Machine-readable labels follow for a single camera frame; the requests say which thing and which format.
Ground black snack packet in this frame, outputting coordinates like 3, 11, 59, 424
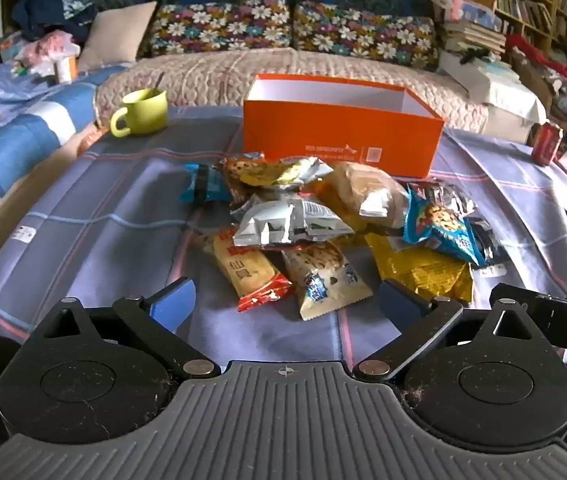
466, 216, 510, 275

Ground pink quilted blanket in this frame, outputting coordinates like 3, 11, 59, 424
94, 49, 489, 133

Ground red cloth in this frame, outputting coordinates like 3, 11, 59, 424
506, 34, 567, 106

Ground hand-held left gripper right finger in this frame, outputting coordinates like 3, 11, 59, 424
352, 279, 561, 380

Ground orange cardboard box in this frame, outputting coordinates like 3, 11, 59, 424
242, 74, 445, 179

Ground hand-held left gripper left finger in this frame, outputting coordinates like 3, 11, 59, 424
22, 277, 215, 379

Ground blue cookie packet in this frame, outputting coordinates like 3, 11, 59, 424
402, 184, 488, 267

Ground beige cookie packet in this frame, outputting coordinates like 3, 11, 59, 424
282, 241, 373, 322

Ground stack of books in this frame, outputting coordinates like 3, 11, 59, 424
438, 20, 507, 56

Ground white boxes pile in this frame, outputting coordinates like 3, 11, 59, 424
438, 52, 547, 143

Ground purple plaid tablecloth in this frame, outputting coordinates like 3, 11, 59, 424
0, 105, 567, 376

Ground pink patterned cloth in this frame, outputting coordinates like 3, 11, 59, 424
14, 30, 82, 86

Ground yellow silver snack packet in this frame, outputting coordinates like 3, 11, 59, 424
258, 156, 335, 190

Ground beige pillow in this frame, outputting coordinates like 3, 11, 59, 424
78, 1, 158, 72

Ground dark blue clothes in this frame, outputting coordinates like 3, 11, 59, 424
12, 0, 97, 43

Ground blue snack packet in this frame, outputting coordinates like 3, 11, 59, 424
180, 163, 225, 204

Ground blue striped blanket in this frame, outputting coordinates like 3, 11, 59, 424
0, 62, 134, 246

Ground red-ended rice cracker packet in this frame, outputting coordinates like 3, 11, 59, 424
202, 229, 295, 314

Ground orange snack packet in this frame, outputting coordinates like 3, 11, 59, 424
306, 180, 369, 233

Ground green mug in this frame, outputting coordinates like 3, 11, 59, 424
110, 88, 169, 138

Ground red soda can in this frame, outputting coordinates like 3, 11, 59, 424
532, 121, 564, 167

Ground bread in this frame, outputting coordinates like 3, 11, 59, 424
328, 161, 410, 233

